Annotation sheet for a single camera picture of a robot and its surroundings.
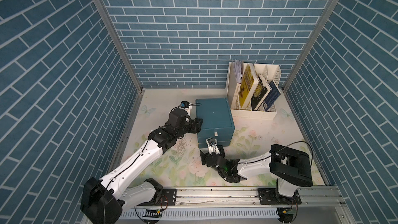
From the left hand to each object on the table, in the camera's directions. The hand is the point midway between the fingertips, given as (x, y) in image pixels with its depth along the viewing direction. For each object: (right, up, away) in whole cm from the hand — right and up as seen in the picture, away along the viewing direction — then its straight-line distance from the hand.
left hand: (201, 121), depth 77 cm
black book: (+38, +16, +20) cm, 46 cm away
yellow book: (+29, +22, +16) cm, 40 cm away
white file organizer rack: (+44, +29, +24) cm, 59 cm away
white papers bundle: (+22, +32, +17) cm, 42 cm away
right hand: (+3, -17, +8) cm, 19 cm away
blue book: (+46, +13, +24) cm, 53 cm away
